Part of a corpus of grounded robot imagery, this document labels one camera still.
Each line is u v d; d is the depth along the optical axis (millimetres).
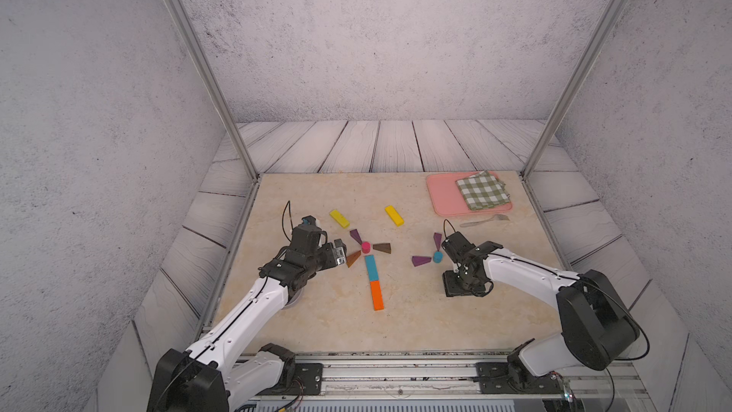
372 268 939
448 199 1120
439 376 744
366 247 974
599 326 429
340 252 754
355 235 1000
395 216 1078
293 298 587
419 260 953
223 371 421
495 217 1052
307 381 729
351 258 944
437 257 935
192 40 820
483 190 1145
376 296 882
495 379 716
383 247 971
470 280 740
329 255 735
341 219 1056
